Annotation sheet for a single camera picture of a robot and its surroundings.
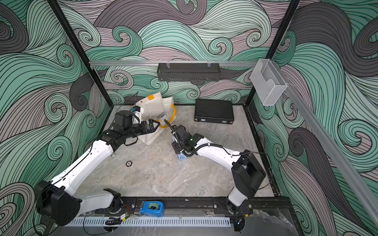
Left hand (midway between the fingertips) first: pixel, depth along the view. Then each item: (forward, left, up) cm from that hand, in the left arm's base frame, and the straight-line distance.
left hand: (154, 123), depth 76 cm
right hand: (-5, -11, -15) cm, 19 cm away
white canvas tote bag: (+29, +1, -19) cm, 35 cm away
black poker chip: (-12, +18, -25) cm, 33 cm away
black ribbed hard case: (+29, -39, -22) cm, 53 cm away
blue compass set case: (-11, -14, -17) cm, 25 cm away
